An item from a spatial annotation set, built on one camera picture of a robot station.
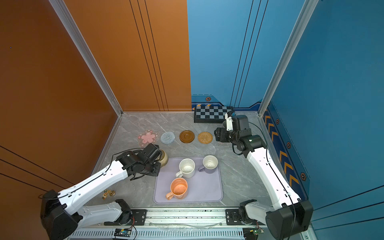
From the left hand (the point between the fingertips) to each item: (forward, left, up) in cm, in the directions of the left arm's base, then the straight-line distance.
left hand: (158, 168), depth 79 cm
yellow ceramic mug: (+1, -5, +9) cm, 10 cm away
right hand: (+14, -32, +14) cm, 38 cm away
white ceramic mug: (+5, -15, -10) cm, 18 cm away
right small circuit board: (-27, -48, -13) cm, 56 cm away
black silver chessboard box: (+48, -31, -8) cm, 58 cm away
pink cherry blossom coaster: (+28, +15, -12) cm, 33 cm away
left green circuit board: (-27, +15, -14) cm, 34 cm away
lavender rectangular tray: (-6, -24, -11) cm, 27 cm away
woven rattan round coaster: (+28, -26, -11) cm, 40 cm away
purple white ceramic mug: (+8, -29, -9) cm, 31 cm away
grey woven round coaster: (+28, 0, -11) cm, 30 cm away
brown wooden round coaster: (+29, -13, -11) cm, 33 cm away
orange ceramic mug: (-7, -11, -9) cm, 16 cm away
